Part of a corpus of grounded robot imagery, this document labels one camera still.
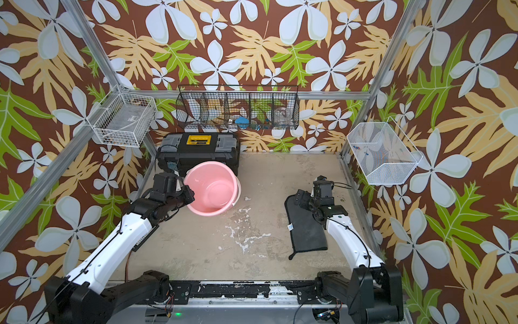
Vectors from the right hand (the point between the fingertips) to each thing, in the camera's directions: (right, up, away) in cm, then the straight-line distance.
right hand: (303, 196), depth 87 cm
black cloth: (+2, -17, +2) cm, 17 cm away
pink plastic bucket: (-40, +4, +7) cm, 41 cm away
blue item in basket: (-28, +36, +9) cm, 46 cm away
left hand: (-46, +4, -6) cm, 46 cm away
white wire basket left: (-79, +34, -1) cm, 86 cm away
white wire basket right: (+34, +18, -3) cm, 39 cm away
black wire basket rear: (-13, +43, +12) cm, 47 cm away
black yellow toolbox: (-59, +21, +11) cm, 64 cm away
